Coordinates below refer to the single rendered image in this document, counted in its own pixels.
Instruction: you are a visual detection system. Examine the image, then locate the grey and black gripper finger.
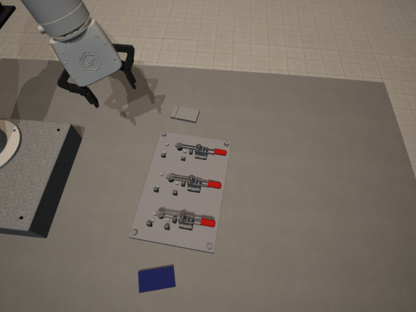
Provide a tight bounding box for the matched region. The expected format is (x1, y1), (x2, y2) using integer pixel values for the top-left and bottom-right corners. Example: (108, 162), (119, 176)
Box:
(57, 69), (99, 108)
(112, 44), (136, 89)

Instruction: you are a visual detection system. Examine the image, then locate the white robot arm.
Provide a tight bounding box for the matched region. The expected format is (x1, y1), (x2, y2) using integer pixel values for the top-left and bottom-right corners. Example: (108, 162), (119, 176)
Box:
(0, 0), (90, 169)

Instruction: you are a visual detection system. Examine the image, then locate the blue plate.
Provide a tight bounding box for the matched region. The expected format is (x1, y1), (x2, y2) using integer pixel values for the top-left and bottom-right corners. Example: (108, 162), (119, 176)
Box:
(138, 266), (176, 293)

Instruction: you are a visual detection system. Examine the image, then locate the grey toggle clamp with red handle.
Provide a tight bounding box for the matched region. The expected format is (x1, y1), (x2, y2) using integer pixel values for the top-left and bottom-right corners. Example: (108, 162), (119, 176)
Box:
(155, 211), (215, 231)

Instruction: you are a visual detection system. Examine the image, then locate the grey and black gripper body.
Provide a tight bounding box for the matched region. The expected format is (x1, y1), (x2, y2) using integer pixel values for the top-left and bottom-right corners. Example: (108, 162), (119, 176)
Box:
(49, 17), (122, 87)

